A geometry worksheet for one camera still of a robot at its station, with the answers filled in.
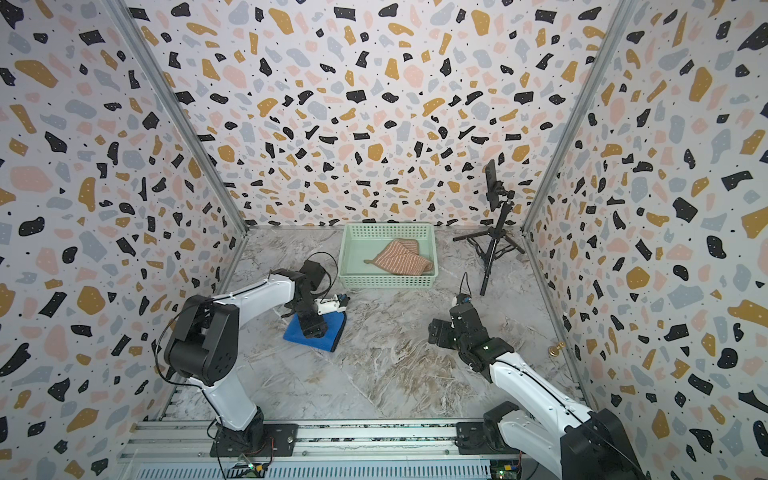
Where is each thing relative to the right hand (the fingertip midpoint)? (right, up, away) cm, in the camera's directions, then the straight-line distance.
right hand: (441, 328), depth 86 cm
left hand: (-37, 0, +7) cm, 38 cm away
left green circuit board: (-48, -30, -15) cm, 59 cm away
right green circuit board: (+13, -30, -15) cm, 36 cm away
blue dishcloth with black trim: (-32, 0, +4) cm, 32 cm away
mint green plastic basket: (-27, +26, +30) cm, 48 cm away
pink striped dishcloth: (-12, +20, +24) cm, 33 cm away
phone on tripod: (+16, +42, +2) cm, 45 cm away
